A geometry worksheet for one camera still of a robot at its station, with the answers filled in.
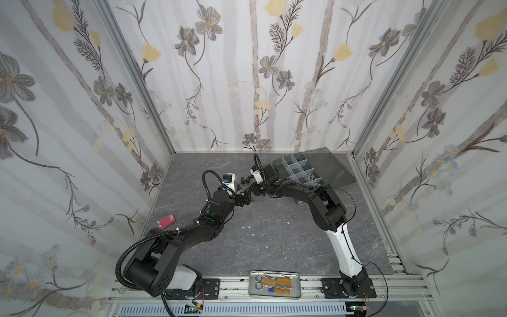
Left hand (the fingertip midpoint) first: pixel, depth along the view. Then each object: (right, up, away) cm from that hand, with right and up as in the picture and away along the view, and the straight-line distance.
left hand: (239, 180), depth 86 cm
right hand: (+4, 0, +15) cm, 15 cm away
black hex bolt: (0, -1, +20) cm, 20 cm away
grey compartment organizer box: (+43, +6, +30) cm, 53 cm away
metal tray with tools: (+15, -40, -11) cm, 44 cm away
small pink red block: (-35, -20, +6) cm, 41 cm away
